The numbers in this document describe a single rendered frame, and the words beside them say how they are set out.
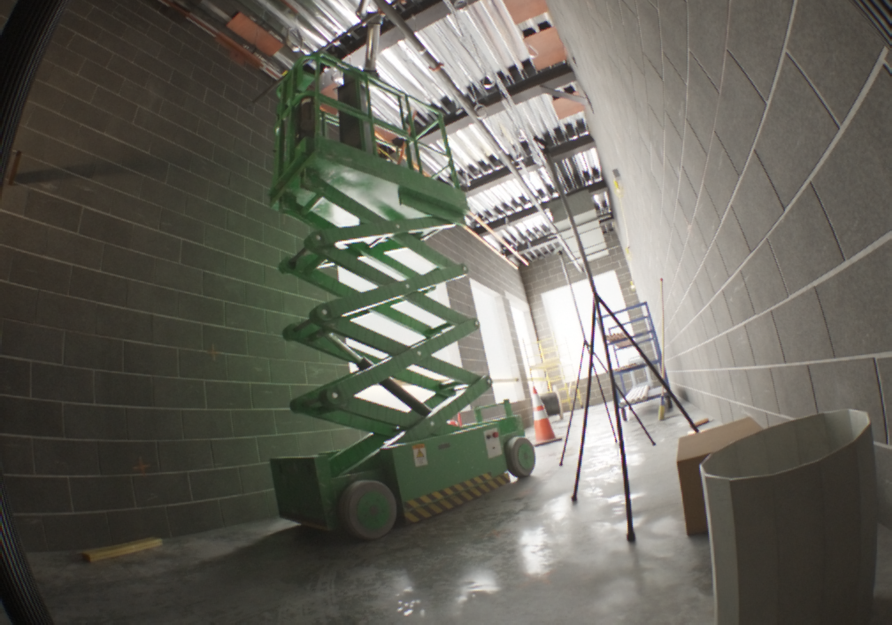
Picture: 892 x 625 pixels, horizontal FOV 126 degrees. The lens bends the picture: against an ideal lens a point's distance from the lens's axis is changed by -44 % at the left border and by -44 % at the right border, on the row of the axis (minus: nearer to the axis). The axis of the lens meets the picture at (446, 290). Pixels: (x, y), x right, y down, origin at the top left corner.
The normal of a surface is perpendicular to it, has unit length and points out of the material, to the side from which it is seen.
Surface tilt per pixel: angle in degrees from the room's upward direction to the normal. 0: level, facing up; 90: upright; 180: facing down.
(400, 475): 90
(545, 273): 90
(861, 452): 90
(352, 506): 90
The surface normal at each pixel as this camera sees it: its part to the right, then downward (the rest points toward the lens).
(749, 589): -0.91, 0.04
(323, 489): 0.71, -0.34
